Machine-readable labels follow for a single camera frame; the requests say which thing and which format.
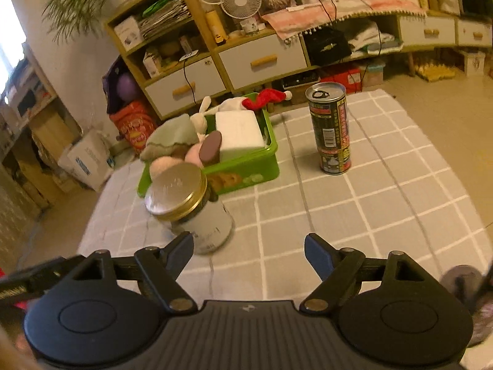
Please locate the purple ball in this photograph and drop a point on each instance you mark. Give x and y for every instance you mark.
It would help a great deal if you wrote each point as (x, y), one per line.
(129, 84)

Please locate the white storage box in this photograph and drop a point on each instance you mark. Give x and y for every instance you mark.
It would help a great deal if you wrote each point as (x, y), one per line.
(473, 63)

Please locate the white foam block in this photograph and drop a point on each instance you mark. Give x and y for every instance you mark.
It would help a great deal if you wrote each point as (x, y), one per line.
(238, 131)

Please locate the glass jar with gold lid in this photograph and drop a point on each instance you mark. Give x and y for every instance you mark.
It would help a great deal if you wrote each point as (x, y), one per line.
(177, 189)

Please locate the pale green cloth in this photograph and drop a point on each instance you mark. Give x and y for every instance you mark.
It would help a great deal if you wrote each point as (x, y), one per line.
(169, 135)

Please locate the egg cartons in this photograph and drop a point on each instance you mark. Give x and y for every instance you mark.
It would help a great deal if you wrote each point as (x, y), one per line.
(437, 71)

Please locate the pink fringed table runner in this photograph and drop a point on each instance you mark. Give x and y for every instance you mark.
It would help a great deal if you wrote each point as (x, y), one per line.
(304, 17)

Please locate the dark purple bag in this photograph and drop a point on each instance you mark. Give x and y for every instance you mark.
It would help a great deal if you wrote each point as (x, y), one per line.
(111, 81)

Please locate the small white desk fan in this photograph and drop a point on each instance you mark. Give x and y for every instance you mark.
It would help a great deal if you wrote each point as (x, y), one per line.
(240, 2)

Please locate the red and white santa plush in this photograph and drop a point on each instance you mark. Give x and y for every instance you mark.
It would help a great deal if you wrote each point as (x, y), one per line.
(265, 98)

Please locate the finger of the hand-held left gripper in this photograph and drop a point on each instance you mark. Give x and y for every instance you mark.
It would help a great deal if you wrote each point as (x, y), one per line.
(57, 271)

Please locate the wooden side shelf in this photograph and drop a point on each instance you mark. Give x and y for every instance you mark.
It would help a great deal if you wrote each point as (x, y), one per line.
(34, 123)

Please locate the low wooden cabinet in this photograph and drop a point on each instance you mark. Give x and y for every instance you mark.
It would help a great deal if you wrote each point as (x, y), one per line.
(389, 56)

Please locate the white printed box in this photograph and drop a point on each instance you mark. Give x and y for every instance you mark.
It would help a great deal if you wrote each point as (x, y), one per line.
(129, 31)

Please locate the stack of newspapers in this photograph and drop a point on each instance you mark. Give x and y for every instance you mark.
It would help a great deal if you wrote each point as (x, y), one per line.
(165, 19)

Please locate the pink round plush toy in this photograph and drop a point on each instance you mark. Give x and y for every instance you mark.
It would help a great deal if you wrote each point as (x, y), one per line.
(161, 165)

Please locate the tall black drink can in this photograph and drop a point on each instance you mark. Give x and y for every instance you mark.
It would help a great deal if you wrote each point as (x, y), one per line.
(331, 131)

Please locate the wooden shelf cabinet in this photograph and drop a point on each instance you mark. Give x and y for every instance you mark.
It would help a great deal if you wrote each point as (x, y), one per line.
(208, 52)

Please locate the clear plastic storage box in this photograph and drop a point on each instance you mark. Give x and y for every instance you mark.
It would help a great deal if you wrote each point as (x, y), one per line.
(373, 75)

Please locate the folded clothes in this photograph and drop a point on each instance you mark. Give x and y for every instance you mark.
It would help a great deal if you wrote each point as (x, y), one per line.
(373, 38)

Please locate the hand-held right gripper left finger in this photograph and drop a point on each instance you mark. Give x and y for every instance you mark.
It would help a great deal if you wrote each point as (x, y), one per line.
(181, 248)

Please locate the white paper bag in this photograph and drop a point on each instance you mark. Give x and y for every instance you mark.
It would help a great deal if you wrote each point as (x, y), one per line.
(90, 160)

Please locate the small white carton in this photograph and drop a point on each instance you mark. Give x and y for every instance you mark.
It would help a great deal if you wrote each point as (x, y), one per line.
(152, 63)

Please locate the orange printed bag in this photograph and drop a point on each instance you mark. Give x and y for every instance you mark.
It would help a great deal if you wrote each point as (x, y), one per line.
(133, 129)

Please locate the red box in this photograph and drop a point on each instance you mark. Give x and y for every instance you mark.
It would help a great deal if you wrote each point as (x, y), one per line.
(341, 79)

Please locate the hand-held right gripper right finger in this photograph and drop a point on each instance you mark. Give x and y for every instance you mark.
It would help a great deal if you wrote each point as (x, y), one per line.
(317, 252)

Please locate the yellow bottle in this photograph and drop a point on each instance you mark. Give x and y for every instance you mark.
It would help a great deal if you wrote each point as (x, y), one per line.
(215, 27)

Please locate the green plastic bin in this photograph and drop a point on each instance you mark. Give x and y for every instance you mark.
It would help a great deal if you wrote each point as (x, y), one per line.
(238, 175)

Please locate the white plush bunny blue dress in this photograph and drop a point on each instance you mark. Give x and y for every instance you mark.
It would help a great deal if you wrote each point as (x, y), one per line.
(198, 121)

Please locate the brown round pad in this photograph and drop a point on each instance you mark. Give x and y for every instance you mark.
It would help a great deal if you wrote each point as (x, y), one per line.
(211, 148)

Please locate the black bag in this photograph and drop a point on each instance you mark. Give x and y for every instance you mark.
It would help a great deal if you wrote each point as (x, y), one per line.
(327, 46)

